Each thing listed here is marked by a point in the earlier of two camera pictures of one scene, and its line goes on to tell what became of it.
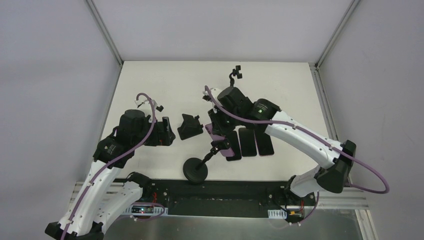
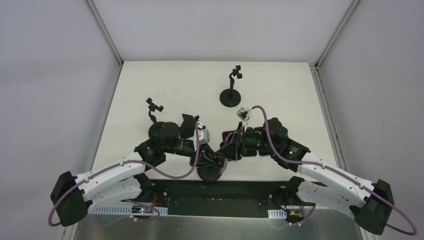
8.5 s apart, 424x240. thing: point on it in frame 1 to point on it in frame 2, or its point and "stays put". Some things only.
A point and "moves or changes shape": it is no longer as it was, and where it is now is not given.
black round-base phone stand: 195,170 moves or changes shape
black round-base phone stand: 232,90 stays put
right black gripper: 215,125 to 236,145
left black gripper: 166,131 to 205,157
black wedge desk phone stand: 190,126 stays put
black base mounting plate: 221,197 stays put
